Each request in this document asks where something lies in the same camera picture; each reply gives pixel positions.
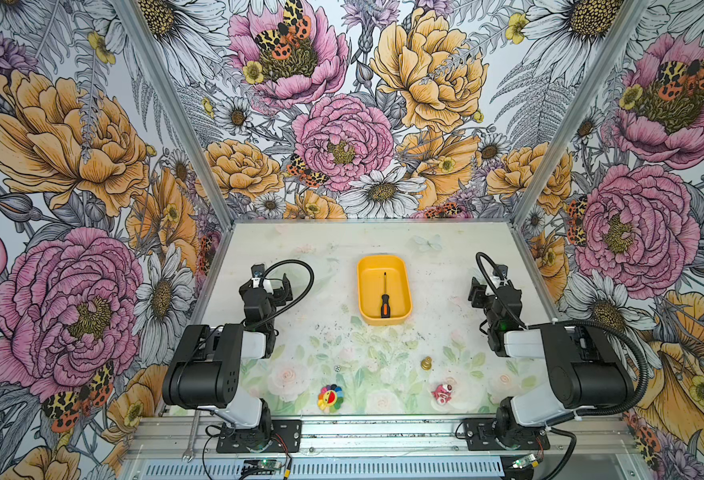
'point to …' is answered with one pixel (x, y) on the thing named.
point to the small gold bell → (427, 363)
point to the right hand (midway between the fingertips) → (483, 286)
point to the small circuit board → (260, 467)
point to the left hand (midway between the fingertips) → (271, 283)
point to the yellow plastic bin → (371, 287)
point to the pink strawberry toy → (442, 393)
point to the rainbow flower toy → (330, 398)
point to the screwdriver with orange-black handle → (385, 307)
